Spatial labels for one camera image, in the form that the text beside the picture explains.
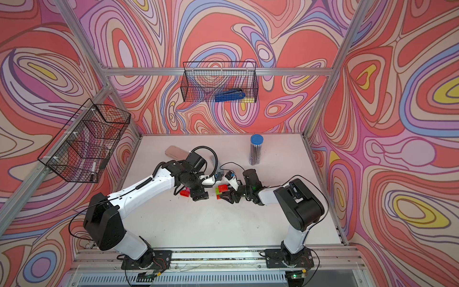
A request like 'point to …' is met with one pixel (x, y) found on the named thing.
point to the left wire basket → (80, 149)
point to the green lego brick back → (217, 191)
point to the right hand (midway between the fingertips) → (225, 195)
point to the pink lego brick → (187, 189)
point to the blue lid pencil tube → (256, 140)
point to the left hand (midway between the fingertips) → (207, 189)
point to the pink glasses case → (176, 153)
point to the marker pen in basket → (93, 170)
